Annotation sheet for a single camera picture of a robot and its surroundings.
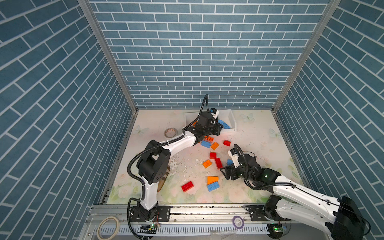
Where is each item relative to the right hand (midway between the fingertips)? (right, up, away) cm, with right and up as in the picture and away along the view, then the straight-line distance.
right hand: (226, 168), depth 80 cm
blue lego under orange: (-10, +10, +19) cm, 24 cm away
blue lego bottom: (-7, -10, +2) cm, 12 cm away
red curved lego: (+5, +11, +22) cm, 25 cm away
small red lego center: (-6, +4, +14) cm, 16 cm away
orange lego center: (-10, 0, +10) cm, 14 cm away
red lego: (-21, -11, +2) cm, 24 cm away
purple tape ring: (+4, -22, -7) cm, 23 cm away
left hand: (+1, +22, +8) cm, 24 cm away
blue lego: (+4, +23, +29) cm, 38 cm away
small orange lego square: (-4, +9, +19) cm, 21 cm away
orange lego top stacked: (-7, +14, +19) cm, 24 cm away
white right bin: (+7, +30, +34) cm, 46 cm away
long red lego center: (-3, 0, +11) cm, 11 cm away
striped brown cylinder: (-36, -9, +1) cm, 37 cm away
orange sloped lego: (-8, -8, +5) cm, 12 cm away
